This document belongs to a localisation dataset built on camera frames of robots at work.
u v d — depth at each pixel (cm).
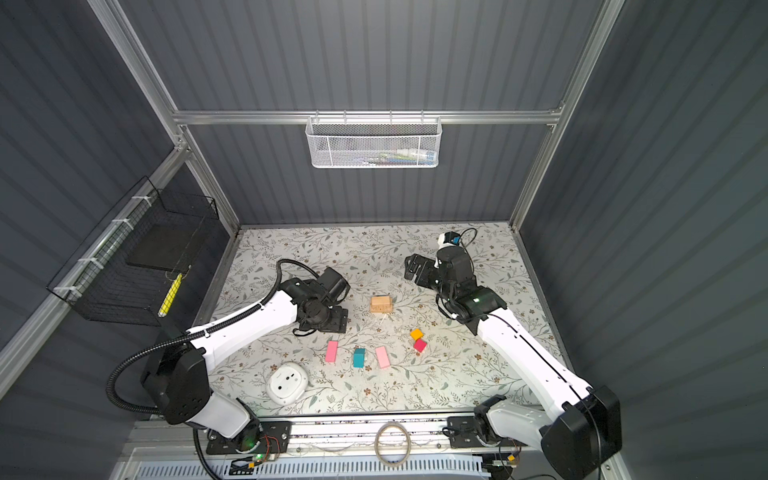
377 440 72
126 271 72
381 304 96
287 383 79
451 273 56
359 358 87
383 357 87
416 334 91
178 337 45
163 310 66
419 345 89
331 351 89
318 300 62
